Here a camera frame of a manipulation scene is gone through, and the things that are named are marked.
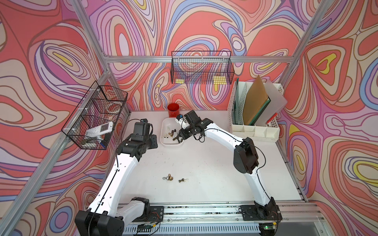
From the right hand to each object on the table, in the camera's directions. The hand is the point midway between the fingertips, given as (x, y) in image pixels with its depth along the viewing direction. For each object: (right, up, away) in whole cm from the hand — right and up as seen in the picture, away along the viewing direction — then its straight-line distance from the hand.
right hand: (181, 137), depth 92 cm
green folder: (+37, +17, +6) cm, 41 cm away
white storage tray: (-10, +5, +16) cm, 19 cm away
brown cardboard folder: (+52, +27, +9) cm, 59 cm away
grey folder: (+57, +21, -7) cm, 62 cm away
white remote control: (-35, +7, -24) cm, 43 cm away
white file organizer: (+62, +2, +11) cm, 63 cm away
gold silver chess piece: (-7, -23, -8) cm, 25 cm away
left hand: (-14, 0, -15) cm, 20 cm away
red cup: (-7, +19, +16) cm, 26 cm away
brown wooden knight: (-4, -1, +9) cm, 10 cm away
